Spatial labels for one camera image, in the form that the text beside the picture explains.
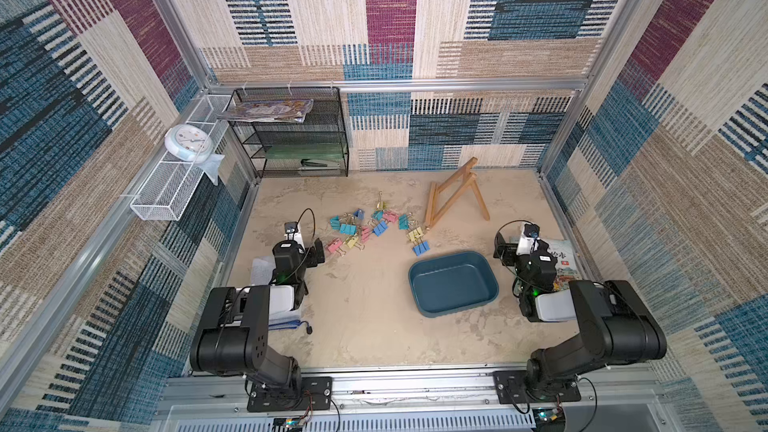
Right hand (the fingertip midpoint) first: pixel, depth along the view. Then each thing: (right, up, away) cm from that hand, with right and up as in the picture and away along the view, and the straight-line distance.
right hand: (518, 231), depth 91 cm
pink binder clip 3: (-46, -2, +8) cm, 47 cm away
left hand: (-66, -3, +4) cm, 66 cm away
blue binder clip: (-28, -6, +7) cm, 30 cm away
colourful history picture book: (+17, -11, +3) cm, 20 cm away
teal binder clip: (-34, +2, +13) cm, 36 cm away
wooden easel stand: (-15, +18, +2) cm, 24 cm away
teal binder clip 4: (-57, +2, +12) cm, 58 cm away
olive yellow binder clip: (-41, +8, +15) cm, 44 cm away
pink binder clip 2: (-38, +4, +15) cm, 41 cm away
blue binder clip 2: (-42, 0, +12) cm, 43 cm away
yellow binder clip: (-30, -2, +9) cm, 31 cm away
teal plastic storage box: (-19, -16, +2) cm, 25 cm away
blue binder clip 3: (-48, +5, +14) cm, 51 cm away
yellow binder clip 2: (-51, -4, +8) cm, 51 cm away
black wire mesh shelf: (-66, +29, +21) cm, 75 cm away
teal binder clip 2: (-42, +4, +17) cm, 46 cm away
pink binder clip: (-56, -6, +7) cm, 57 cm away
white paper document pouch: (-69, -24, -4) cm, 73 cm away
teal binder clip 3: (-52, 0, +8) cm, 53 cm away
